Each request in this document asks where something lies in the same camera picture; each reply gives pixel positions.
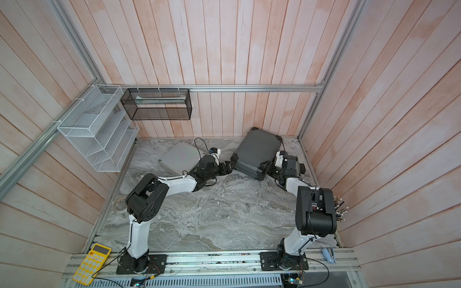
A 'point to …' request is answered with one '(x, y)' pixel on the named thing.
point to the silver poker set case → (182, 158)
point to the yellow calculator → (89, 269)
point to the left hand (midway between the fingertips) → (231, 166)
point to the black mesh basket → (158, 104)
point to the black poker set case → (258, 146)
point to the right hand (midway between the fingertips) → (263, 164)
